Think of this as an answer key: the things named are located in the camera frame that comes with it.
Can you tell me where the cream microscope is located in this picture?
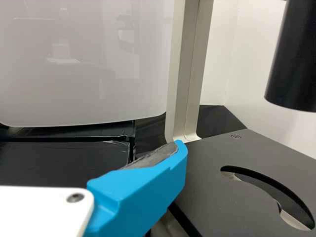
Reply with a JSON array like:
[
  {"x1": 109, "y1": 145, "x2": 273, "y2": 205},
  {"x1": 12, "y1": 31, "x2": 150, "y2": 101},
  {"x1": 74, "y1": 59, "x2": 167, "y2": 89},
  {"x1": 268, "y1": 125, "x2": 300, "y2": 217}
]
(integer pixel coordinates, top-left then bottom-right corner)
[{"x1": 150, "y1": 0, "x2": 316, "y2": 237}]

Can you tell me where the black tray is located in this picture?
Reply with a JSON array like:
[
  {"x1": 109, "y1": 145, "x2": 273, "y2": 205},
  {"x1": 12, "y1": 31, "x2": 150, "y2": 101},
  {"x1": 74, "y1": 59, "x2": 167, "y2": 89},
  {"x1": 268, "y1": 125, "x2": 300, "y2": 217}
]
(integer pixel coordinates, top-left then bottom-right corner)
[{"x1": 0, "y1": 120, "x2": 136, "y2": 186}]

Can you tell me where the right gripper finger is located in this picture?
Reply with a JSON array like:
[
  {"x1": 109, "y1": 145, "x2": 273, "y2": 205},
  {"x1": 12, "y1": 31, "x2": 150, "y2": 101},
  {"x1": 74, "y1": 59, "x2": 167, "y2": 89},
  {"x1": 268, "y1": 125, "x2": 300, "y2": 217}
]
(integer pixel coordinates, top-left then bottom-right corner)
[{"x1": 82, "y1": 139, "x2": 189, "y2": 237}]

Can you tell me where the white box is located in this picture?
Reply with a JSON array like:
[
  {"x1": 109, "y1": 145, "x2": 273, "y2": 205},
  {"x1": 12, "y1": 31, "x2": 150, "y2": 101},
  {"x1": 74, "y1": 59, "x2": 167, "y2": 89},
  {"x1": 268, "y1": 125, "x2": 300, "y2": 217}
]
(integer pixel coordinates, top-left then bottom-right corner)
[{"x1": 0, "y1": 0, "x2": 174, "y2": 128}]

